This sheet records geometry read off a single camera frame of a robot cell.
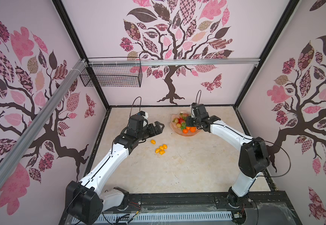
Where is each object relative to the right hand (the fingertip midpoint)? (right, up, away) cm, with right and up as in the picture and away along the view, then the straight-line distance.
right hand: (187, 118), depth 91 cm
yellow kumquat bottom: (-17, -23, +1) cm, 28 cm away
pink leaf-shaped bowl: (-5, -9, +11) cm, 15 cm away
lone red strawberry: (0, +3, +17) cm, 17 cm away
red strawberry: (-3, -1, +12) cm, 12 cm away
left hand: (-18, -7, -13) cm, 24 cm away
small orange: (0, -9, +11) cm, 15 cm away
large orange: (+5, -8, +9) cm, 13 cm away
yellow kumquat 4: (-20, -21, +2) cm, 29 cm away
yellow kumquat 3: (-15, -19, +4) cm, 25 cm away
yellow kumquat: (-24, -16, +7) cm, 30 cm away
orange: (+2, -7, +11) cm, 13 cm away
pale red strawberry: (-7, -1, +13) cm, 15 cm away
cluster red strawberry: (-5, -5, +12) cm, 14 cm away
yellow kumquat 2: (-18, -20, +4) cm, 27 cm away
